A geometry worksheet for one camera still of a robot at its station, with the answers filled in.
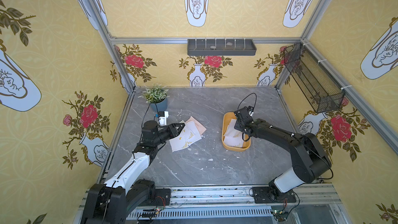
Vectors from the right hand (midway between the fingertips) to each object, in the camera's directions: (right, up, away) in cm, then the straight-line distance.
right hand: (239, 125), depth 94 cm
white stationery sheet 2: (-31, -5, +1) cm, 31 cm away
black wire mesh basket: (+42, +22, -9) cm, 48 cm away
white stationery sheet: (-36, -11, -1) cm, 38 cm away
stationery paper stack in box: (-5, -7, -3) cm, 9 cm away
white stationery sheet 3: (-29, -1, +4) cm, 29 cm away
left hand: (-31, +1, -12) cm, 34 cm away
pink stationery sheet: (-23, -3, +4) cm, 24 cm away
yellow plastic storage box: (+3, -11, -5) cm, 12 cm away
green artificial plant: (-51, +18, 0) cm, 54 cm away
